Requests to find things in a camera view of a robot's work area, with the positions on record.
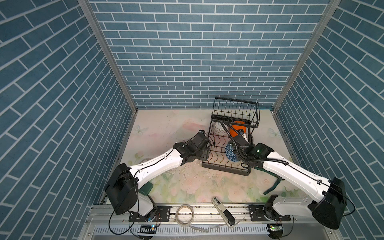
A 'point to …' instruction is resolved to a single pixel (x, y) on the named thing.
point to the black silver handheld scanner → (227, 216)
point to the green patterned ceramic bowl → (219, 129)
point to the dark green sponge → (146, 188)
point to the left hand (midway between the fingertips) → (204, 152)
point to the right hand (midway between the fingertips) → (241, 147)
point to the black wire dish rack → (233, 121)
